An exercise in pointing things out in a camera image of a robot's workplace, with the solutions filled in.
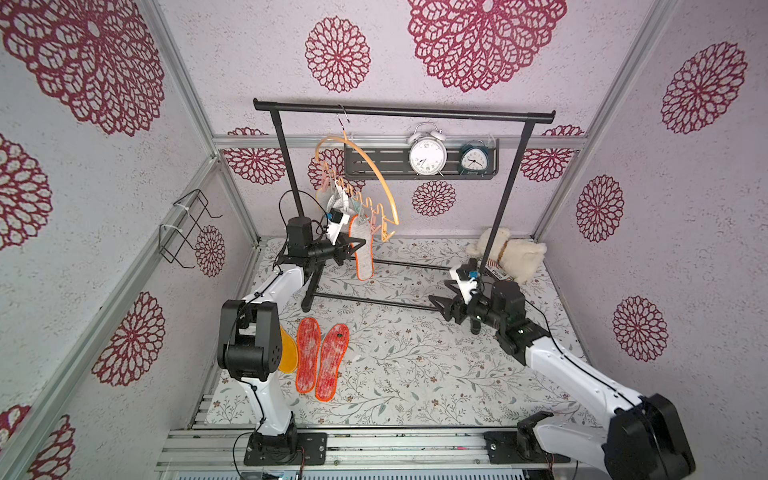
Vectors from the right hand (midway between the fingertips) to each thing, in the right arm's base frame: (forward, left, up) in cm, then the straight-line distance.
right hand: (438, 287), depth 78 cm
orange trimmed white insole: (+12, +20, +11) cm, 26 cm away
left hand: (+15, +21, +2) cm, 26 cm away
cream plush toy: (+23, -32, -15) cm, 42 cm away
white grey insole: (+22, +28, +11) cm, 37 cm away
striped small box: (+22, -25, -20) cm, 38 cm away
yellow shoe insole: (-10, +43, -21) cm, 49 cm away
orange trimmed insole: (-10, +30, -21) cm, 38 cm away
